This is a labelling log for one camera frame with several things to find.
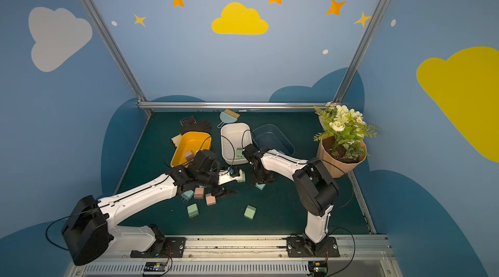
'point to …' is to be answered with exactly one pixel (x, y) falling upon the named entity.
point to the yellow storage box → (186, 145)
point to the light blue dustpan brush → (228, 116)
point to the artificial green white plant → (344, 131)
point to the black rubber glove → (190, 124)
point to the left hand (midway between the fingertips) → (236, 179)
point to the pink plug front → (210, 199)
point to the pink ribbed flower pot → (340, 156)
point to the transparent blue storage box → (269, 136)
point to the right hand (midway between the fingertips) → (261, 180)
